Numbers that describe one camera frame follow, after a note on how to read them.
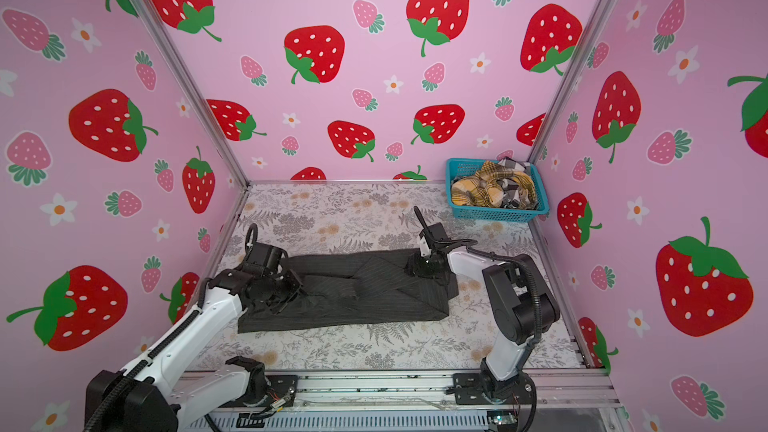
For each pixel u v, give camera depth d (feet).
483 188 3.45
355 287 2.75
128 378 1.30
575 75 2.89
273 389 2.41
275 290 2.24
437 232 2.55
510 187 3.40
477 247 2.28
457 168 3.88
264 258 2.13
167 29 2.62
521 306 1.57
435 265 2.34
